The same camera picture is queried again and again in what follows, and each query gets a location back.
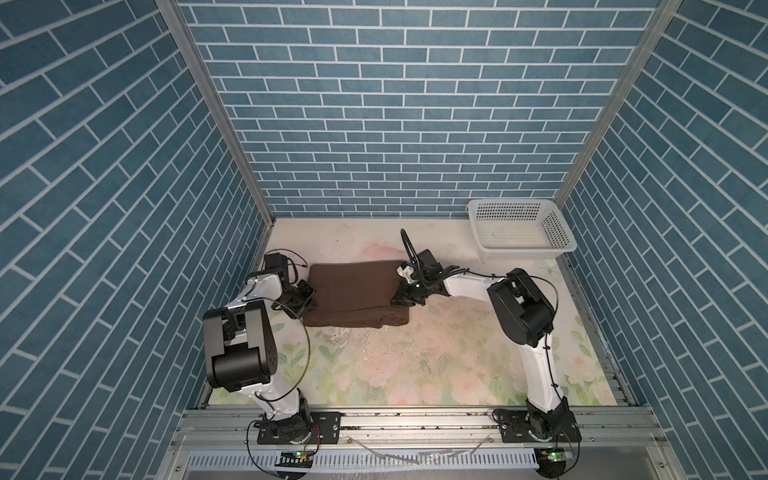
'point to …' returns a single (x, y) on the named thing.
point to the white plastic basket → (521, 229)
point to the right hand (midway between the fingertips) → (388, 299)
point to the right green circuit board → (552, 459)
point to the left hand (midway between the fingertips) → (319, 298)
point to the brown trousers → (356, 294)
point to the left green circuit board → (295, 459)
